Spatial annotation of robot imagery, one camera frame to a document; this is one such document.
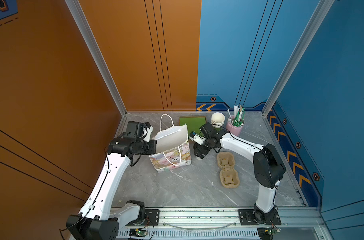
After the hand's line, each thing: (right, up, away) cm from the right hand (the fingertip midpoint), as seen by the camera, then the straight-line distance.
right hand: (200, 147), depth 92 cm
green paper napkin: (-5, +15, -16) cm, 22 cm away
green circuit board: (-32, -37, -22) cm, 54 cm away
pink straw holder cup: (+21, +13, -1) cm, 25 cm away
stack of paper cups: (+12, +18, +6) cm, 22 cm away
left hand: (-24, +4, -17) cm, 30 cm away
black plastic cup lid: (-1, -1, -11) cm, 11 cm away
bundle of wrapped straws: (+24, +21, 0) cm, 32 cm away
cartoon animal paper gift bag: (-15, +3, -22) cm, 27 cm away
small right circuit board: (+30, -37, -23) cm, 53 cm away
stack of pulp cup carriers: (+16, -16, -8) cm, 24 cm away
